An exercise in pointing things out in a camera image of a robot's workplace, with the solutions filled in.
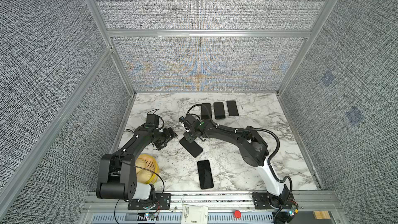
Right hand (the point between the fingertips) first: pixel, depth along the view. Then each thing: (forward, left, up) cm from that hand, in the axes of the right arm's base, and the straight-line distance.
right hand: (189, 133), depth 96 cm
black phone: (+16, -11, +1) cm, 19 cm away
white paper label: (-41, -3, 0) cm, 41 cm away
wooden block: (-41, -61, -1) cm, 73 cm away
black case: (-8, -3, -3) cm, 9 cm away
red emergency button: (-41, -23, 0) cm, 47 cm away
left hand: (-6, +9, +4) cm, 11 cm away
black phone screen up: (+21, -30, -2) cm, 37 cm away
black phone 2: (+20, -21, -2) cm, 29 cm away
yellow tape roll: (-18, +20, +1) cm, 27 cm away
